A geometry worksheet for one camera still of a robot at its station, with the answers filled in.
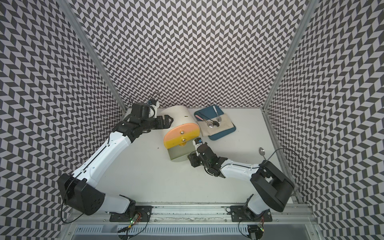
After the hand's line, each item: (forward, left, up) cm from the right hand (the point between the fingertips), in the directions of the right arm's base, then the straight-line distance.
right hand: (191, 158), depth 86 cm
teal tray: (+42, -15, -5) cm, 45 cm away
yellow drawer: (+7, +5, +8) cm, 12 cm away
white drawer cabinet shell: (+18, +6, +17) cm, 26 cm away
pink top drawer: (+9, +6, +15) cm, 18 cm away
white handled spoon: (+35, -19, -5) cm, 40 cm away
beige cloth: (+29, -23, -5) cm, 37 cm away
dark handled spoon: (+30, -16, -5) cm, 34 cm away
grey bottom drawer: (+4, +8, 0) cm, 9 cm away
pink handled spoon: (+29, -12, -5) cm, 32 cm away
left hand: (+12, +13, +20) cm, 26 cm away
